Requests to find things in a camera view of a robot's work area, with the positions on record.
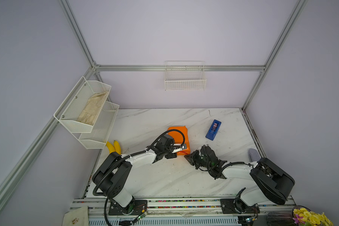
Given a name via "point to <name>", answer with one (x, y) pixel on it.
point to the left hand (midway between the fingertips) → (172, 145)
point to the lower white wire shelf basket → (98, 138)
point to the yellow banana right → (117, 147)
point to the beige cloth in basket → (89, 114)
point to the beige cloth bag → (79, 217)
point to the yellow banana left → (111, 148)
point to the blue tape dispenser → (213, 130)
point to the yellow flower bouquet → (303, 217)
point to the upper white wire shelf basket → (80, 109)
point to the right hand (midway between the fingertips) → (182, 156)
